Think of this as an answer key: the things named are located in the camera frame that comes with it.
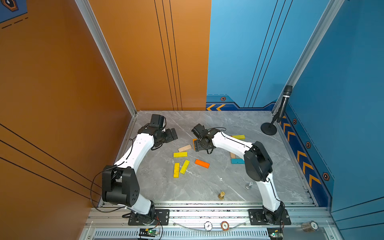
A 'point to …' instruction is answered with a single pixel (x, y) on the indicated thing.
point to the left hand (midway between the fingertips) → (171, 135)
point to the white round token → (208, 226)
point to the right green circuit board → (275, 234)
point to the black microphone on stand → (269, 128)
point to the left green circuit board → (152, 231)
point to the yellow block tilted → (184, 167)
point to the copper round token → (224, 225)
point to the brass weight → (221, 195)
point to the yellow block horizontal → (180, 154)
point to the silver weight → (248, 186)
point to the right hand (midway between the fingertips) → (202, 146)
